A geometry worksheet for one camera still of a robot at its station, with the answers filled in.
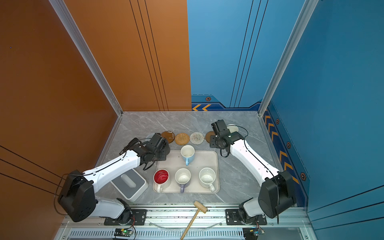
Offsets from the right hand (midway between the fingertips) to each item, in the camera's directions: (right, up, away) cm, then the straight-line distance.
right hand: (214, 141), depth 85 cm
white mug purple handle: (-18, -21, +1) cm, 27 cm away
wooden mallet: (-8, -32, -9) cm, 35 cm away
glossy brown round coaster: (-29, +2, +20) cm, 36 cm away
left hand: (-29, -6, +2) cm, 30 cm away
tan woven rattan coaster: (-20, 0, +18) cm, 27 cm away
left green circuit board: (-45, -42, -14) cm, 63 cm away
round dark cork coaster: (-1, +3, +22) cm, 22 cm away
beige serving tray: (-7, -12, +9) cm, 16 cm away
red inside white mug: (-30, -22, 0) cm, 38 cm away
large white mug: (-4, -20, 0) cm, 21 cm away
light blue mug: (-16, -8, +9) cm, 20 cm away
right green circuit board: (+16, -42, -14) cm, 47 cm away
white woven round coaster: (-10, 0, +19) cm, 22 cm away
